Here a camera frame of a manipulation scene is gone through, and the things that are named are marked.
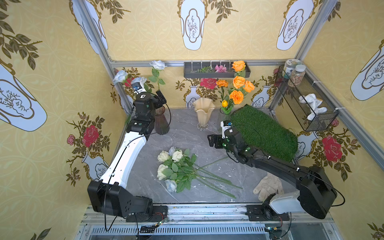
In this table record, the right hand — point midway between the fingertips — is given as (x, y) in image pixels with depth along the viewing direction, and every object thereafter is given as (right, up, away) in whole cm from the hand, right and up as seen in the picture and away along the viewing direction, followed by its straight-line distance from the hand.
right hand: (216, 133), depth 85 cm
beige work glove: (+28, -28, -3) cm, 40 cm away
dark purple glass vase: (-34, +4, +15) cm, 38 cm away
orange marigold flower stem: (+3, +29, +2) cm, 30 cm away
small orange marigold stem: (+10, +20, -7) cm, 23 cm away
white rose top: (-27, -11, +6) cm, 30 cm away
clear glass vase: (+6, +11, +10) cm, 16 cm away
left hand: (-37, +20, -12) cm, 44 cm away
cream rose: (-23, -13, 0) cm, 26 cm away
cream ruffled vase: (-7, +17, +15) cm, 24 cm away
